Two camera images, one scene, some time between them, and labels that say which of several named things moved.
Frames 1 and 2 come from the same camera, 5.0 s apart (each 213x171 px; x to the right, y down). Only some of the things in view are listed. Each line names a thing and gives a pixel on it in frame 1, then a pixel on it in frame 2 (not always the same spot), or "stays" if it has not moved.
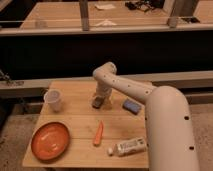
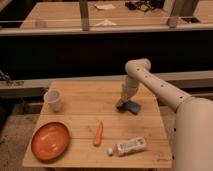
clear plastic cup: (53, 100) stays
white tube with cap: (129, 147) stays
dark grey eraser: (98, 102) -> (122, 108)
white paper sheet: (105, 6) stays
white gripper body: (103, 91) -> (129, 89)
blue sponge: (131, 106) stays
